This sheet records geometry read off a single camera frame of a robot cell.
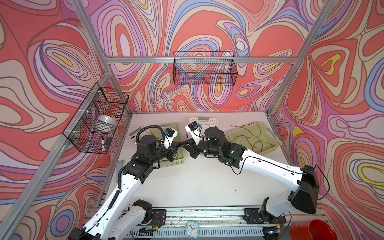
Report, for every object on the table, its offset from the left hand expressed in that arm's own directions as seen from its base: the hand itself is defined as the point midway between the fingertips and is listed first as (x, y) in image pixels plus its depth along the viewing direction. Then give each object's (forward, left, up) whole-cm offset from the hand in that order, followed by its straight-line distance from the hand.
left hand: (181, 142), depth 72 cm
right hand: (-3, -1, +1) cm, 3 cm away
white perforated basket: (+31, -15, -21) cm, 41 cm away
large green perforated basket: (+18, -51, -22) cm, 58 cm away
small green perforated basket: (+1, +2, -18) cm, 18 cm away
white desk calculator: (+21, +36, -21) cm, 47 cm away
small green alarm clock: (-33, -5, -23) cm, 41 cm away
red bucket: (-33, -63, -25) cm, 75 cm away
